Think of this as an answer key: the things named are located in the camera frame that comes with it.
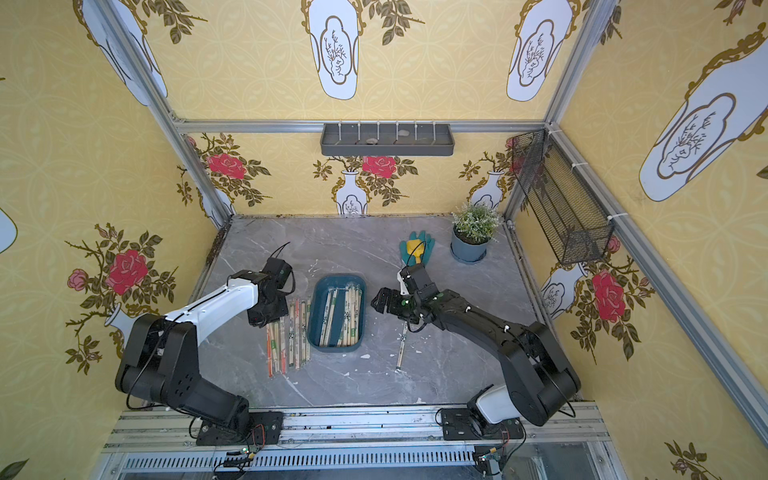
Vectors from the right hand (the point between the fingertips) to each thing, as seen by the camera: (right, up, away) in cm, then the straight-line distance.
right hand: (382, 311), depth 86 cm
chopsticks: (+6, -9, +2) cm, 11 cm away
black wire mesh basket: (+54, +23, -4) cm, 59 cm away
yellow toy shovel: (+10, +18, +25) cm, 33 cm away
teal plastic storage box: (-20, 0, +7) cm, 22 cm away
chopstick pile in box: (-9, -6, +3) cm, 11 cm away
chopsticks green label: (-21, -6, +1) cm, 22 cm away
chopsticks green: (-27, -8, +4) cm, 29 cm away
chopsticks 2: (-29, -9, -4) cm, 31 cm away
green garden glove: (+9, +14, +21) cm, 27 cm away
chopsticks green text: (-26, -8, +4) cm, 27 cm away
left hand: (-31, -2, +4) cm, 32 cm away
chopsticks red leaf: (-32, -11, 0) cm, 34 cm away
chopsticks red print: (-29, -11, +1) cm, 31 cm away
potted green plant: (+29, +23, +11) cm, 39 cm away
